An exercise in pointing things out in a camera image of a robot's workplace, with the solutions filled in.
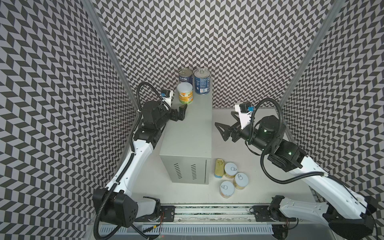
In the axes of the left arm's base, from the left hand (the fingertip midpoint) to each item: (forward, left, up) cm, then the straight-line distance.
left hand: (178, 102), depth 73 cm
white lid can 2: (-28, -32, -31) cm, 53 cm away
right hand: (-16, -20, +3) cm, 26 cm away
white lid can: (-22, -27, -31) cm, 47 cm away
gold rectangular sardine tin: (-21, -22, -32) cm, 44 cm away
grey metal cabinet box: (-26, -5, -2) cm, 26 cm away
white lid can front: (-32, -24, -30) cm, 50 cm away
